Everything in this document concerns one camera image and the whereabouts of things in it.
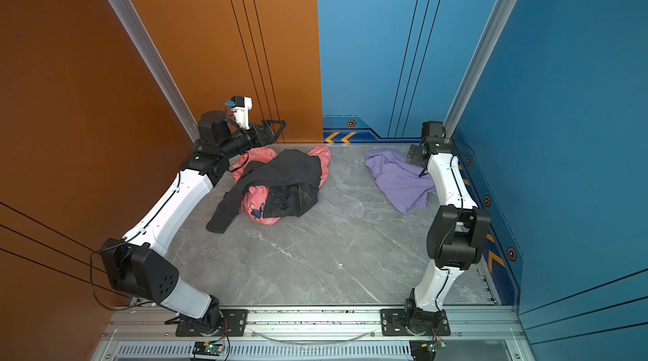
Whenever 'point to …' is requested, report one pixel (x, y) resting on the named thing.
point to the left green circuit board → (207, 348)
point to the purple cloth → (400, 179)
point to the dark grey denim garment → (294, 177)
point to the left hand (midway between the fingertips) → (278, 122)
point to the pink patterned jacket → (251, 201)
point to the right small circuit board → (425, 350)
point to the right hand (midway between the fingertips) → (425, 159)
